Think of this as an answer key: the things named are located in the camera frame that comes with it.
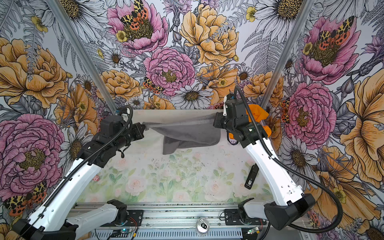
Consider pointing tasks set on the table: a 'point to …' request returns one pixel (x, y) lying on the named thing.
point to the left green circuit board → (125, 230)
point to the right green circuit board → (251, 231)
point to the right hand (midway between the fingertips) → (217, 121)
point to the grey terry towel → (185, 132)
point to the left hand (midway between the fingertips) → (145, 131)
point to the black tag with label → (252, 176)
